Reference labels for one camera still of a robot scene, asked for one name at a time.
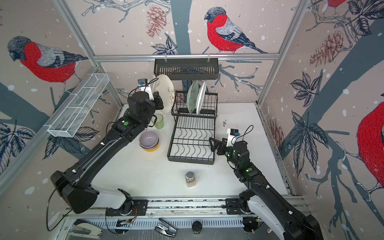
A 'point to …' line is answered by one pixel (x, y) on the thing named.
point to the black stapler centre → (165, 228)
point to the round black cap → (197, 227)
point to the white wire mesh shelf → (68, 121)
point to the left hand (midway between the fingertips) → (156, 91)
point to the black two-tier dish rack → (193, 140)
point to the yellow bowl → (151, 150)
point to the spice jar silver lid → (190, 180)
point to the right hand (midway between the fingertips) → (214, 140)
